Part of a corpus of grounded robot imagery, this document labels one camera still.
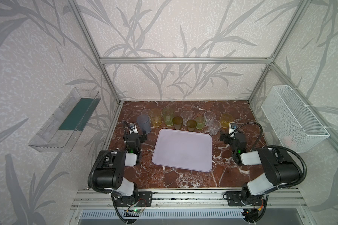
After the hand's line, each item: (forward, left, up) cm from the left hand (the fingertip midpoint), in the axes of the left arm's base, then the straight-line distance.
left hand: (135, 129), depth 92 cm
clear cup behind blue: (+16, -5, 0) cm, 17 cm away
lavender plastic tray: (-10, -32, -8) cm, 35 cm away
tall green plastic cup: (+16, -21, -2) cm, 27 cm away
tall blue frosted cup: (+8, -4, -3) cm, 10 cm away
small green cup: (+11, -46, -6) cm, 47 cm away
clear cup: (+15, -52, -3) cm, 54 cm away
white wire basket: (-14, -82, +27) cm, 87 cm away
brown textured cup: (+8, -28, -1) cm, 29 cm away
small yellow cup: (+12, -64, -2) cm, 65 cm away
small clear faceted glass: (+7, -55, -6) cm, 56 cm away
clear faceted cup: (+16, -35, -4) cm, 38 cm away
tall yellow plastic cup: (+16, -11, -5) cm, 20 cm away
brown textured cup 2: (+7, -38, -5) cm, 39 cm away
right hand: (+1, -63, 0) cm, 63 cm away
